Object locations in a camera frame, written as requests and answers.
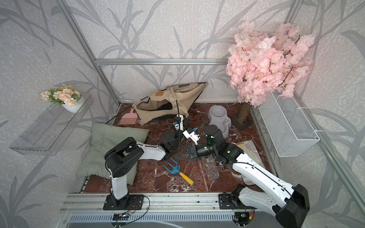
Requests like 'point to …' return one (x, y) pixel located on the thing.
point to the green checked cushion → (104, 137)
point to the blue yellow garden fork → (177, 170)
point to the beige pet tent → (175, 99)
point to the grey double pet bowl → (217, 115)
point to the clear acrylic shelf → (51, 130)
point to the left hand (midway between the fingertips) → (189, 117)
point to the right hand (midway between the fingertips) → (177, 157)
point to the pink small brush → (129, 118)
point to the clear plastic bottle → (210, 167)
